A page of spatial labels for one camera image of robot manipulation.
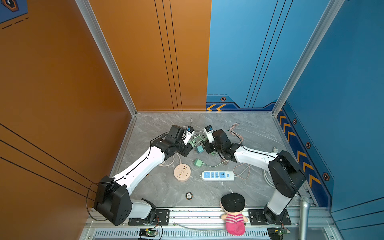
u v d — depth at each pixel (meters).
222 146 0.69
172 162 0.92
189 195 0.81
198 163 0.91
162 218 0.74
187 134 0.74
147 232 0.71
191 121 1.14
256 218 0.72
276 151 0.96
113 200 0.40
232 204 0.71
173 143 0.62
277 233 0.70
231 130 1.09
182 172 0.87
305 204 0.75
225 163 0.90
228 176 0.85
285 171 0.51
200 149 0.95
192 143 0.81
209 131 0.79
